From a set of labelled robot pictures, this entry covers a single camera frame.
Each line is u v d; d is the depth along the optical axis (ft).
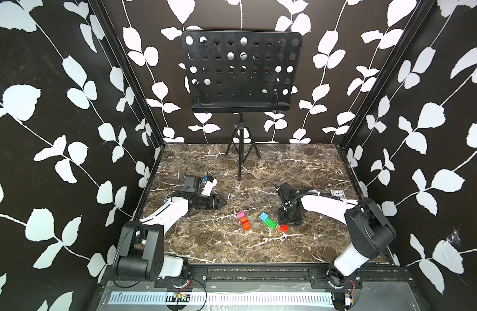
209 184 2.68
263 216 2.88
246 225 2.82
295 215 2.45
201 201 2.49
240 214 2.91
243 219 2.89
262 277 2.45
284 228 2.82
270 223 2.87
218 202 2.57
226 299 2.30
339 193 3.22
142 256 1.38
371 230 1.51
